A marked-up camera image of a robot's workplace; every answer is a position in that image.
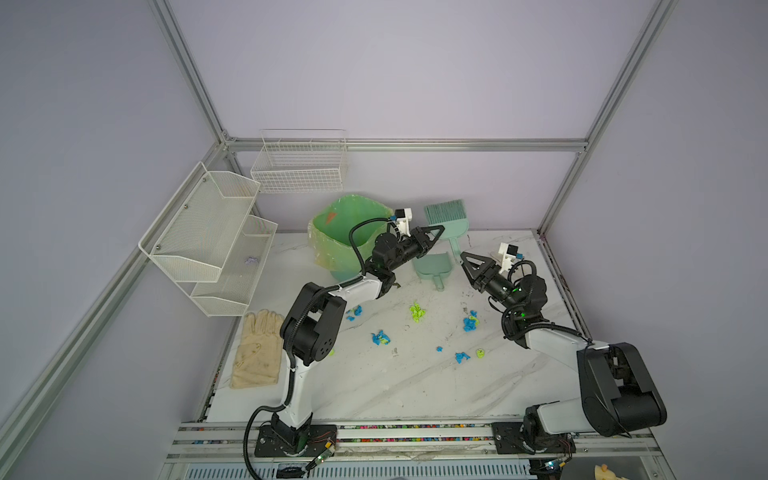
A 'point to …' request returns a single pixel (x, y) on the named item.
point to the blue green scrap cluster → (357, 311)
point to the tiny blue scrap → (439, 349)
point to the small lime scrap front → (480, 353)
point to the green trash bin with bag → (329, 233)
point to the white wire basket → (301, 160)
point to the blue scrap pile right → (470, 324)
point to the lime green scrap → (417, 312)
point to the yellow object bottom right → (603, 473)
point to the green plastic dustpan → (436, 267)
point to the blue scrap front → (460, 356)
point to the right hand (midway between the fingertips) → (459, 261)
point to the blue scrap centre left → (380, 338)
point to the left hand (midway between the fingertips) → (446, 228)
